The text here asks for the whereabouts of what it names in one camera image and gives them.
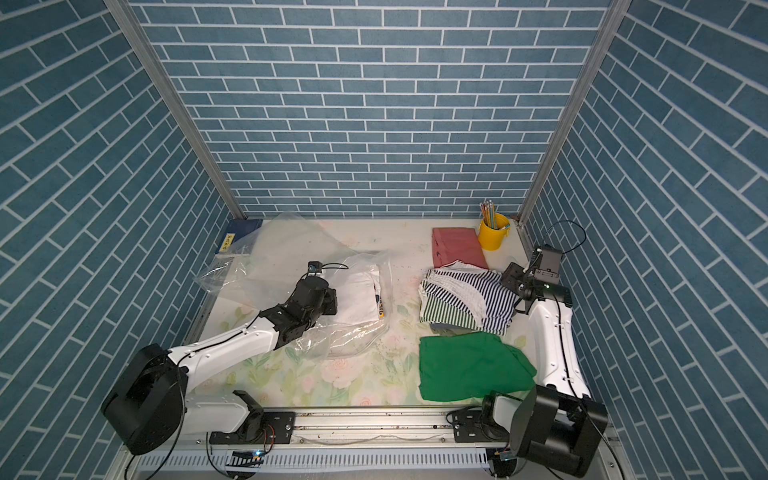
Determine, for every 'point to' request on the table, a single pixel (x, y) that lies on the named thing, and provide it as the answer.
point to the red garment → (457, 243)
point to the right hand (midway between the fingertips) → (517, 277)
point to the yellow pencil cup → (493, 230)
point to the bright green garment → (471, 366)
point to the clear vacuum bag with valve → (260, 269)
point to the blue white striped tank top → (484, 292)
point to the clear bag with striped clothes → (328, 339)
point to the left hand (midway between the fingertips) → (339, 293)
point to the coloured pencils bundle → (488, 212)
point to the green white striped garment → (434, 310)
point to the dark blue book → (236, 230)
